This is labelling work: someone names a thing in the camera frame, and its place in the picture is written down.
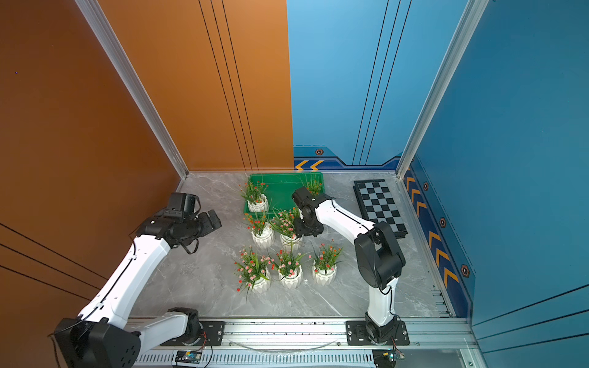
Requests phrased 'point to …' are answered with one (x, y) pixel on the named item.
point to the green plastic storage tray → (279, 188)
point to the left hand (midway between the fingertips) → (212, 222)
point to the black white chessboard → (376, 205)
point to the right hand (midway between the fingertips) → (303, 232)
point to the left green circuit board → (189, 356)
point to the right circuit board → (386, 358)
